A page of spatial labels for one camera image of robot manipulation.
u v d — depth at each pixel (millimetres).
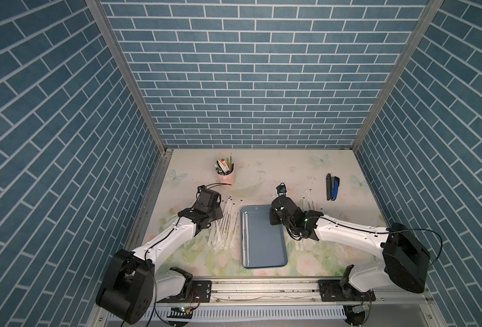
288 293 754
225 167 990
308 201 990
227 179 966
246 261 805
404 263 423
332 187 1016
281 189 749
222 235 869
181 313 722
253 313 770
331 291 737
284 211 625
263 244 845
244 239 852
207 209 663
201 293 726
